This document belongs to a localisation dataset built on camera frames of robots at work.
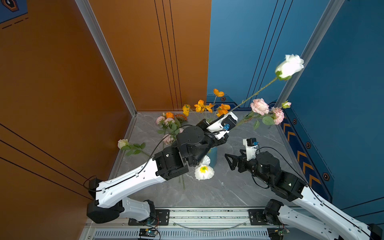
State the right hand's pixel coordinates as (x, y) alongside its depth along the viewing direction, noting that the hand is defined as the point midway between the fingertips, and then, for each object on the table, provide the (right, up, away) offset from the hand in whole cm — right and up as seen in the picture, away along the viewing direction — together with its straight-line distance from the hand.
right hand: (230, 153), depth 69 cm
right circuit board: (+22, -38, +1) cm, 45 cm away
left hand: (-7, +18, -17) cm, 26 cm away
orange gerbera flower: (-28, +19, +40) cm, 53 cm away
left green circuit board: (-39, -38, +1) cm, 55 cm away
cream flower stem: (-57, -2, +30) cm, 65 cm away
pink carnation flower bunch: (-34, +12, +36) cm, 51 cm away
